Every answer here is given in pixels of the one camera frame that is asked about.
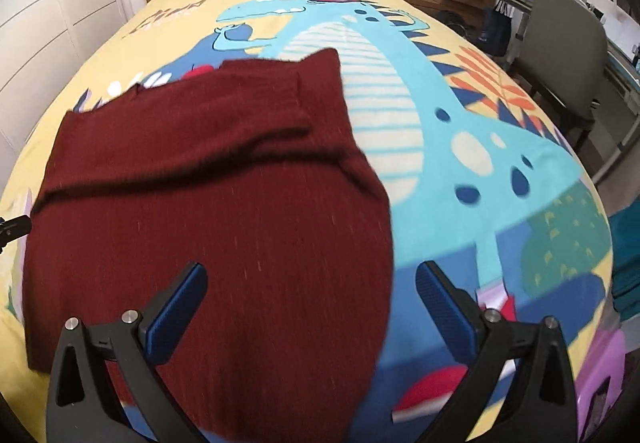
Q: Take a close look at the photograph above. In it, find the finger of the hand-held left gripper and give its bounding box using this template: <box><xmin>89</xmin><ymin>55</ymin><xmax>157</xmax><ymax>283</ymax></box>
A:
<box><xmin>0</xmin><ymin>217</ymin><xmax>32</xmax><ymax>254</ymax></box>

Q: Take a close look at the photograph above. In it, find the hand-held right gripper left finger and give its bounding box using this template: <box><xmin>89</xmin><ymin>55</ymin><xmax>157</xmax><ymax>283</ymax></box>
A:
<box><xmin>45</xmin><ymin>261</ymin><xmax>208</xmax><ymax>443</ymax></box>

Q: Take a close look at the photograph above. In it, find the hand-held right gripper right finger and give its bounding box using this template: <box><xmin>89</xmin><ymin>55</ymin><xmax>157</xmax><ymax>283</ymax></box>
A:
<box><xmin>416</xmin><ymin>260</ymin><xmax>578</xmax><ymax>443</ymax></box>

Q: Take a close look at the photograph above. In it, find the dark red knit sweater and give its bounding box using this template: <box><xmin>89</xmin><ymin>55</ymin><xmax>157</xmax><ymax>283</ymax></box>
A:
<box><xmin>22</xmin><ymin>48</ymin><xmax>398</xmax><ymax>443</ymax></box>

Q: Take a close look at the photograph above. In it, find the yellow dinosaur print bedspread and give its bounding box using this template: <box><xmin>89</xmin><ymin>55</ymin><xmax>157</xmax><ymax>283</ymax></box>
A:
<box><xmin>0</xmin><ymin>0</ymin><xmax>628</xmax><ymax>443</ymax></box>

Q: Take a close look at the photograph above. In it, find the teal cloth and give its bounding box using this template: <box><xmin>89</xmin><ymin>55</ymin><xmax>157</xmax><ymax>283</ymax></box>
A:
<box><xmin>607</xmin><ymin>208</ymin><xmax>640</xmax><ymax>319</ymax></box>

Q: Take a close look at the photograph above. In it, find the white wardrobe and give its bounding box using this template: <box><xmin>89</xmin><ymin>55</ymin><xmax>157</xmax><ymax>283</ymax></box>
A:
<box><xmin>0</xmin><ymin>0</ymin><xmax>148</xmax><ymax>148</ymax></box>

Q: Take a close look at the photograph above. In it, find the dark tote bag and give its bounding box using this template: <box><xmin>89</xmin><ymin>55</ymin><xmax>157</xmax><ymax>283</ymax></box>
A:
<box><xmin>482</xmin><ymin>5</ymin><xmax>513</xmax><ymax>58</ymax></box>

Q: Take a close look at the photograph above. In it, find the grey-green chair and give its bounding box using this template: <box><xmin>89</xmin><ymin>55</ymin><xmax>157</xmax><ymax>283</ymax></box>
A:
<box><xmin>510</xmin><ymin>0</ymin><xmax>608</xmax><ymax>144</ymax></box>

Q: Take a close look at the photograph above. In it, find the desk with green top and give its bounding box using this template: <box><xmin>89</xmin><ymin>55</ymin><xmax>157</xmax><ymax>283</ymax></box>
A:
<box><xmin>487</xmin><ymin>0</ymin><xmax>640</xmax><ymax>184</ymax></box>

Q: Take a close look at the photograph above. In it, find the black cable bundle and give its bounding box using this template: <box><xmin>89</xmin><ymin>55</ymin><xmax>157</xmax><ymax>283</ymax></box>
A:
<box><xmin>437</xmin><ymin>10</ymin><xmax>481</xmax><ymax>36</ymax></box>

